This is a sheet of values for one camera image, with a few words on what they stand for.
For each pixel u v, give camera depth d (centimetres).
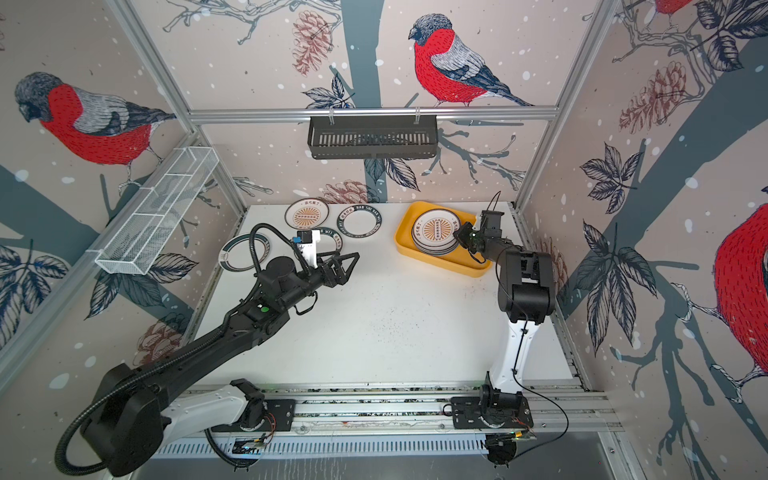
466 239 94
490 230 83
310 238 68
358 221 115
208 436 70
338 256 79
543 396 63
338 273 67
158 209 78
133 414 39
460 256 98
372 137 107
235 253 107
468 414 73
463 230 95
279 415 73
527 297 56
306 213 118
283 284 59
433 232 108
